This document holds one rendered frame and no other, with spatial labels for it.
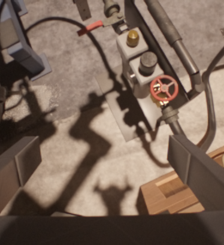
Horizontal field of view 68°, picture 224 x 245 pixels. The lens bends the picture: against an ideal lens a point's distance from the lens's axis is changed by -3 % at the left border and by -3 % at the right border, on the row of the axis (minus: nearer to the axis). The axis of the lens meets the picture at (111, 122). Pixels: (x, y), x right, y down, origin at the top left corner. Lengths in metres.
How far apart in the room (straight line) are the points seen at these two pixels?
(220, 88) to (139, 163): 0.61
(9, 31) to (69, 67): 0.35
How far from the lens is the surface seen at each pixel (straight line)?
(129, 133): 0.93
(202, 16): 1.30
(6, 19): 1.08
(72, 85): 1.05
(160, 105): 0.52
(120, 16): 0.60
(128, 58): 0.55
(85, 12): 0.48
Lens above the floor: 0.94
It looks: 81 degrees down
